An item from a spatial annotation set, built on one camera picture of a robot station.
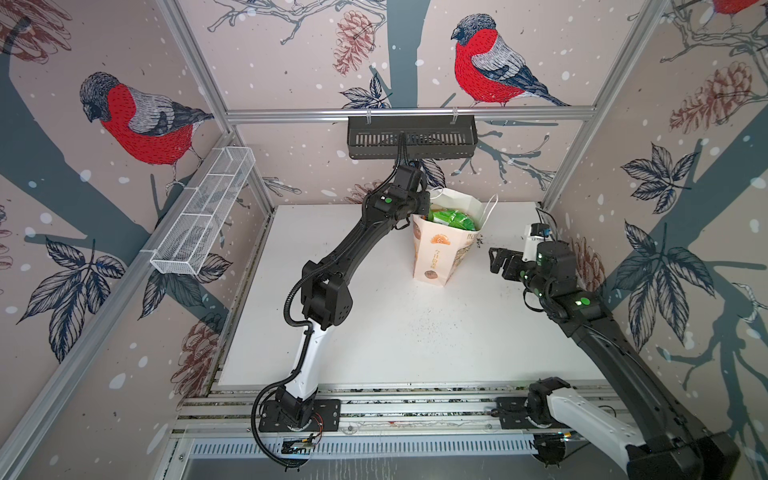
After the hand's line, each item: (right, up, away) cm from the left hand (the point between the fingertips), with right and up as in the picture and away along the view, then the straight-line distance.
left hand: (425, 196), depth 88 cm
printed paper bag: (+4, -15, -2) cm, 16 cm away
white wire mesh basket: (-61, -14, -16) cm, 65 cm away
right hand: (+19, -16, -12) cm, 28 cm away
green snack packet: (+9, -7, 0) cm, 11 cm away
